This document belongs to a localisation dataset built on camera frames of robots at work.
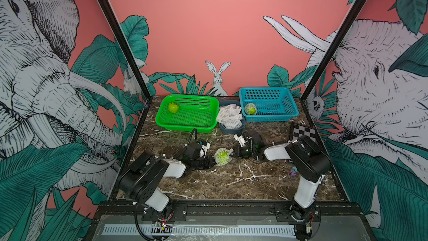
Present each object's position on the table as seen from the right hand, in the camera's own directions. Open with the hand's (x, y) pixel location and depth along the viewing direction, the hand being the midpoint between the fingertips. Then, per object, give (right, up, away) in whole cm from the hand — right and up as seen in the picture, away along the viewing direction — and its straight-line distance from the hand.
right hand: (227, 152), depth 91 cm
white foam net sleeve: (+15, +26, +16) cm, 34 cm away
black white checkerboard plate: (+44, +12, +10) cm, 47 cm away
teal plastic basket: (+34, +29, +28) cm, 53 cm away
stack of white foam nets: (+2, +20, +7) cm, 21 cm away
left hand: (-5, -4, -2) cm, 6 cm away
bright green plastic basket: (-30, +22, +20) cm, 42 cm away
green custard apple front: (-3, 0, -7) cm, 7 cm away
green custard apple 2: (+17, +23, +16) cm, 33 cm away
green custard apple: (-35, +25, +17) cm, 46 cm away
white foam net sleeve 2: (+1, +2, -3) cm, 4 cm away
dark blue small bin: (+4, +11, +8) cm, 14 cm away
